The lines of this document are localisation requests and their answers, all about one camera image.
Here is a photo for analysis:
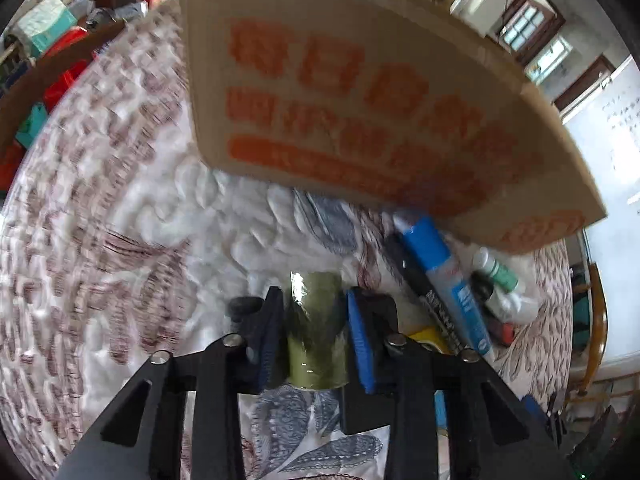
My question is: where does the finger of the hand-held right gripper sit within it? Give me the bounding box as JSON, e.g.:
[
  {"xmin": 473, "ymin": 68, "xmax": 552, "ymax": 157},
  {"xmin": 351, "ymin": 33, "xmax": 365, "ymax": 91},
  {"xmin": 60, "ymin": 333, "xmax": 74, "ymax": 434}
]
[{"xmin": 521, "ymin": 394, "xmax": 547, "ymax": 427}]

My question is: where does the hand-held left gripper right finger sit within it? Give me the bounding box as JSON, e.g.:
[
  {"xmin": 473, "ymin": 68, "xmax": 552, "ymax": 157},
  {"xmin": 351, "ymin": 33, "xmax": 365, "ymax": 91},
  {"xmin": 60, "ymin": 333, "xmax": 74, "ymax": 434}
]
[{"xmin": 340, "ymin": 287, "xmax": 576, "ymax": 480}]

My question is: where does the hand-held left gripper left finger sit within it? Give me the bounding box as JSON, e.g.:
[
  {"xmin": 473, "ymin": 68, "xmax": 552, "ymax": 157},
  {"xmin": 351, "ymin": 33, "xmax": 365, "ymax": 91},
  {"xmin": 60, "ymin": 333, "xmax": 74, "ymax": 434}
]
[{"xmin": 55, "ymin": 286, "xmax": 288, "ymax": 480}]

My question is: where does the green cylindrical can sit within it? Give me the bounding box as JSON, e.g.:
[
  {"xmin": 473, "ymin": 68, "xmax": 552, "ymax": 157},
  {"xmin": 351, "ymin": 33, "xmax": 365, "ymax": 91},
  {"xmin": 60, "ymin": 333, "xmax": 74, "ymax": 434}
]
[{"xmin": 285, "ymin": 270, "xmax": 351, "ymax": 391}]

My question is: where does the printed cardboard box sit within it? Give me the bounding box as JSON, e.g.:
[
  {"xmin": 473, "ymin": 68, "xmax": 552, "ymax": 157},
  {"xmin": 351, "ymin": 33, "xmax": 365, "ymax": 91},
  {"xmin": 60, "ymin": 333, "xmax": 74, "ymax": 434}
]
[{"xmin": 180, "ymin": 0, "xmax": 608, "ymax": 256}]

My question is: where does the small yellow object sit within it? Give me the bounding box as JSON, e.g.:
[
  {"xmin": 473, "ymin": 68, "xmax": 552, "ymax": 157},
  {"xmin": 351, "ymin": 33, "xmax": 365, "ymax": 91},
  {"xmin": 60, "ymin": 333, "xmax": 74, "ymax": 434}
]
[{"xmin": 407, "ymin": 326, "xmax": 452, "ymax": 356}]

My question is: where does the small red object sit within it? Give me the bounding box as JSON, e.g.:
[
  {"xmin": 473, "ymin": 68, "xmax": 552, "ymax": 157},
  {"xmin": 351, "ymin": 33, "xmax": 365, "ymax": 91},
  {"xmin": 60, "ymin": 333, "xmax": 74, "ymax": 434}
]
[{"xmin": 487, "ymin": 321, "xmax": 516, "ymax": 347}]

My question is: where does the black marker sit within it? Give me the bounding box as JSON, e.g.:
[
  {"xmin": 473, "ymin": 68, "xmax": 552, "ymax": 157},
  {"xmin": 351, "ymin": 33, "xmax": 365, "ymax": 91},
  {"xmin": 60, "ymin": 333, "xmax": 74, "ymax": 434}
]
[{"xmin": 384, "ymin": 232, "xmax": 467, "ymax": 357}]

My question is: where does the blue glue tube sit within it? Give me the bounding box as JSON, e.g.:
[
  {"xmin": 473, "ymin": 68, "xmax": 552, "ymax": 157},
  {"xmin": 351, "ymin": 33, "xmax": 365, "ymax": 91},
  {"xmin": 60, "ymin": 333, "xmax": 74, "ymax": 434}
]
[{"xmin": 392, "ymin": 212, "xmax": 498, "ymax": 361}]

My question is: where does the white bottle with green label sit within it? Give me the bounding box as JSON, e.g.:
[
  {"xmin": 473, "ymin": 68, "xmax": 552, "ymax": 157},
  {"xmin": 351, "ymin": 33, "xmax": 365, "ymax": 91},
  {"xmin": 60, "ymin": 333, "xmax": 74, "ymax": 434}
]
[{"xmin": 472, "ymin": 246, "xmax": 522, "ymax": 294}]

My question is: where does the whiteboard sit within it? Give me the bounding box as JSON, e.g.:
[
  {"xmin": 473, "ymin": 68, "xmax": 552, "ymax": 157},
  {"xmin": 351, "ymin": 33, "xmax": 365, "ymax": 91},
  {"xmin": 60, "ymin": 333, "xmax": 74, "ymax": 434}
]
[{"xmin": 562, "ymin": 55, "xmax": 640, "ymax": 361}]

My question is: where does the red plastic bin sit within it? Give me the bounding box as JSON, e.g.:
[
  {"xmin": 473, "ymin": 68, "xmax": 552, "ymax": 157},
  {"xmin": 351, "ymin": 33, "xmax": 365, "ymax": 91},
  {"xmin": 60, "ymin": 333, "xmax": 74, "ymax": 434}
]
[{"xmin": 42, "ymin": 27, "xmax": 92, "ymax": 111}]

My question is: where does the curved-back wooden chair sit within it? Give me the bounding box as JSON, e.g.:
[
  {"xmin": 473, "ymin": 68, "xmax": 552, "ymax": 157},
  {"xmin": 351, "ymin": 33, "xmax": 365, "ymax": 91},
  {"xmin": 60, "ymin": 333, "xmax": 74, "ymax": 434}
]
[{"xmin": 0, "ymin": 20, "xmax": 131, "ymax": 161}]

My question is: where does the brown wooden door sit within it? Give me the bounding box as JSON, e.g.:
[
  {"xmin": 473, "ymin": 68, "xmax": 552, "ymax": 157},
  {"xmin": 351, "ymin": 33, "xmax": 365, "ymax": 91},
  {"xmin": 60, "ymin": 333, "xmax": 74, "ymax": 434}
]
[{"xmin": 495, "ymin": 0, "xmax": 567, "ymax": 57}]

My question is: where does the teal storage box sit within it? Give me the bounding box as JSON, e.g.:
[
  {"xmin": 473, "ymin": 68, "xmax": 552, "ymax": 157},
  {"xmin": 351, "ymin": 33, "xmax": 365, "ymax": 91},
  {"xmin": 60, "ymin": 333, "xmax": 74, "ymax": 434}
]
[{"xmin": 10, "ymin": 0, "xmax": 79, "ymax": 58}]

